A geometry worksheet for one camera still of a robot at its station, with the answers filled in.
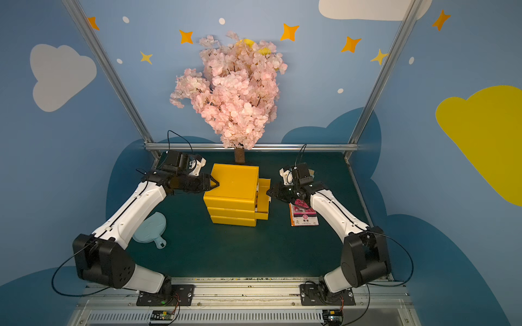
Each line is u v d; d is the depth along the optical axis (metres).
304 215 0.96
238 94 0.60
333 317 0.73
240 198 0.76
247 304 0.74
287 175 0.77
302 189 0.65
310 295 0.74
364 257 0.43
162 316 0.72
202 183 0.71
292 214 0.97
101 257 0.41
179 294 0.75
